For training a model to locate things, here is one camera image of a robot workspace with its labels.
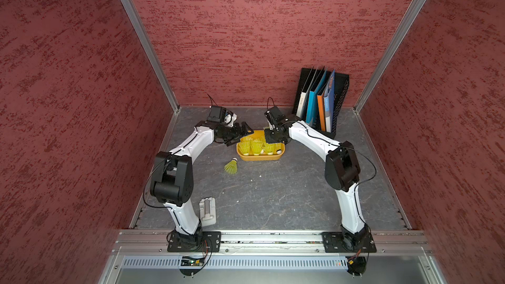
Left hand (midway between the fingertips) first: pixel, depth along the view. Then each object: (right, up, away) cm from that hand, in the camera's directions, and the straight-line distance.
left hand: (246, 138), depth 89 cm
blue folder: (+37, +17, -4) cm, 41 cm away
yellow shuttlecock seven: (+5, -4, +5) cm, 8 cm away
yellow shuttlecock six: (-8, -15, +5) cm, 17 cm away
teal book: (+31, +18, 0) cm, 36 cm away
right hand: (+12, -2, +6) cm, 13 cm away
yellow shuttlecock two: (-1, -4, +5) cm, 6 cm away
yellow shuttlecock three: (+16, -6, +8) cm, 19 cm away
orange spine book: (+36, +13, +2) cm, 38 cm away
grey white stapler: (-16, -30, -8) cm, 35 cm away
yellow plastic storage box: (+5, +2, -1) cm, 6 cm away
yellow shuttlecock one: (+11, -5, +5) cm, 14 cm away
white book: (+26, +17, 0) cm, 31 cm away
